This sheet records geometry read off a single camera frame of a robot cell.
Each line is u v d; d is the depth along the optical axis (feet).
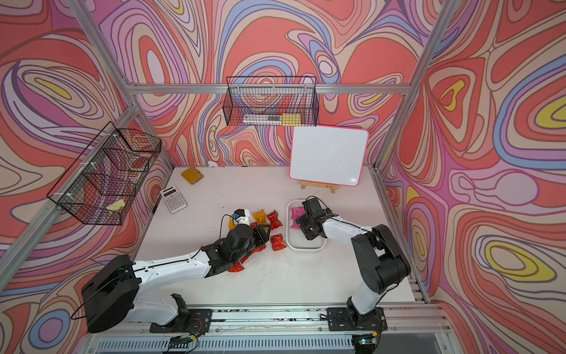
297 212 3.19
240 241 2.03
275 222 3.13
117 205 2.36
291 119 2.70
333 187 3.44
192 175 3.78
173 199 3.43
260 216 3.06
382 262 1.52
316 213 2.42
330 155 3.34
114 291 1.37
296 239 2.88
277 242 2.90
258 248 2.89
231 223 2.37
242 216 2.42
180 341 2.35
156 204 3.62
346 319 2.36
